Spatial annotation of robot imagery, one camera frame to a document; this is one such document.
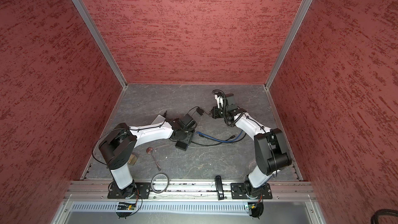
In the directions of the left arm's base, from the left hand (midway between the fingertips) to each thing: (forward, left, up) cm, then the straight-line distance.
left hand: (185, 140), depth 91 cm
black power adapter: (+21, -8, +1) cm, 23 cm away
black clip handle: (-25, -19, +3) cm, 31 cm away
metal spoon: (-7, +20, -1) cm, 21 cm away
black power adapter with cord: (-5, +2, +4) cm, 6 cm away
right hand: (+13, -15, +10) cm, 22 cm away
